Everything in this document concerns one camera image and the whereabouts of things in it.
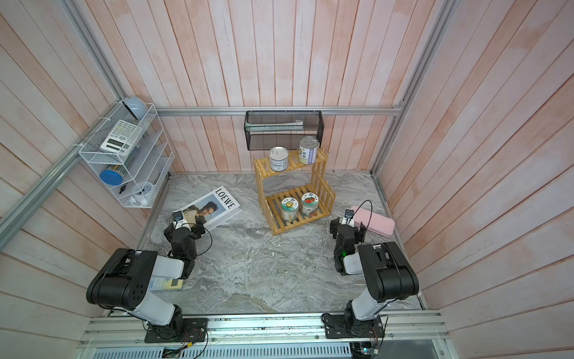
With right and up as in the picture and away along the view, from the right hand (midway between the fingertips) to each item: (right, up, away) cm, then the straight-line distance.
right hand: (350, 218), depth 94 cm
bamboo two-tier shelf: (-10, +10, +5) cm, 15 cm away
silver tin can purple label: (-19, +27, -13) cm, 36 cm away
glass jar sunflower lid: (-26, +4, -1) cm, 26 cm away
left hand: (-70, -1, -1) cm, 70 cm away
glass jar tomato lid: (-17, +6, +1) cm, 18 cm away
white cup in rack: (-83, +12, -10) cm, 84 cm away
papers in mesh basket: (-25, +37, -5) cm, 45 cm away
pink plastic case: (+15, -3, +11) cm, 19 cm away
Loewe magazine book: (-61, +3, +7) cm, 62 cm away
